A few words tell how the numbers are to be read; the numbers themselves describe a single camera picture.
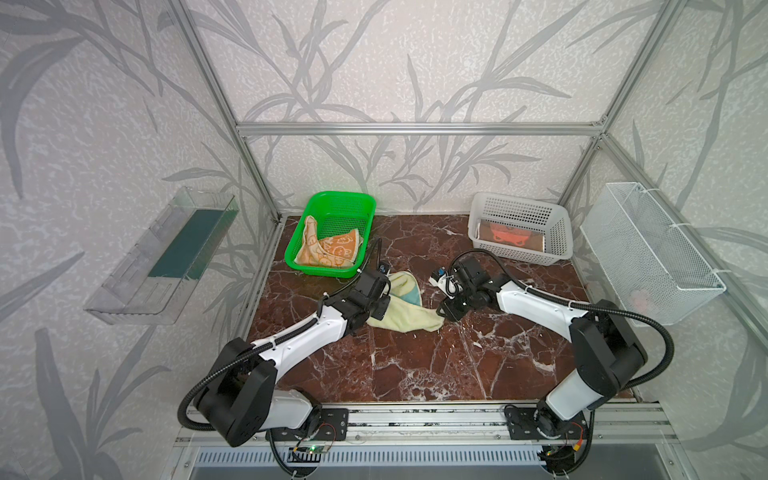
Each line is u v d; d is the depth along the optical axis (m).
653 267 0.64
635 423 0.76
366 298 0.65
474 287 0.69
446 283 0.79
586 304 0.50
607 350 0.45
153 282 0.63
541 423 0.66
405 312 0.89
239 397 0.41
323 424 0.73
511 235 1.12
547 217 1.14
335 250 1.08
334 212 1.19
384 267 0.77
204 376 0.39
